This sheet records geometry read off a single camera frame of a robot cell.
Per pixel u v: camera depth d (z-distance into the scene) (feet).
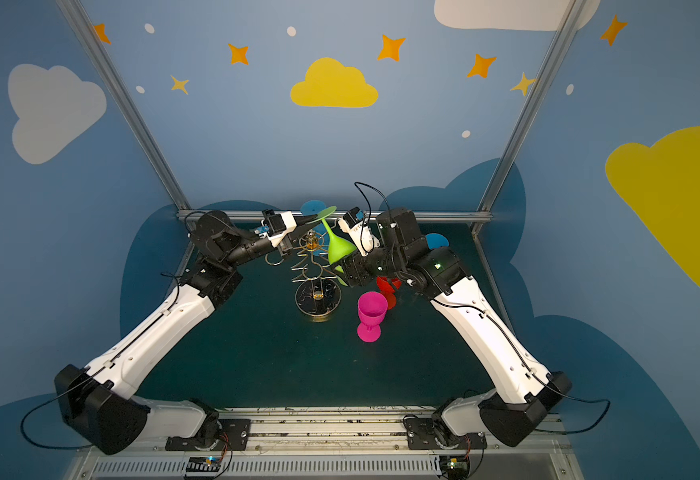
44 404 1.22
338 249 2.05
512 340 1.35
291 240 1.88
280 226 1.63
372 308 2.77
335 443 2.41
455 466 2.40
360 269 1.86
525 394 1.26
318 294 3.23
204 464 2.40
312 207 2.76
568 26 2.32
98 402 1.24
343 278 1.91
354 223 1.82
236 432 2.45
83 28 2.31
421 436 2.43
